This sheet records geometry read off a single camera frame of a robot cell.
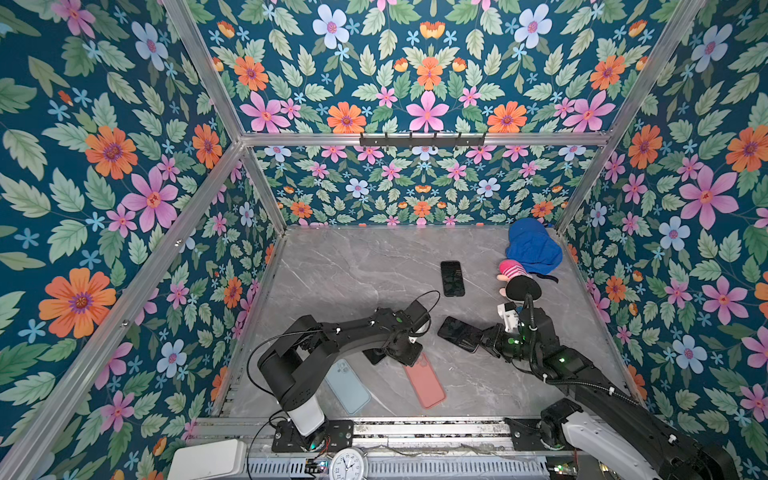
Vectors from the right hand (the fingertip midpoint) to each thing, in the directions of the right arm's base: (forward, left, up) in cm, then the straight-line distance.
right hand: (469, 335), depth 78 cm
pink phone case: (-8, +11, -13) cm, 19 cm away
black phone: (-1, +26, -11) cm, 28 cm away
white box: (-26, +63, -8) cm, 69 cm away
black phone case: (+28, 0, -13) cm, 30 cm away
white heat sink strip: (-28, +15, -13) cm, 34 cm away
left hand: (-2, +14, -10) cm, 17 cm away
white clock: (-27, +30, -7) cm, 41 cm away
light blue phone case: (-9, +34, -13) cm, 37 cm away
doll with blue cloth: (+38, -31, -10) cm, 50 cm away
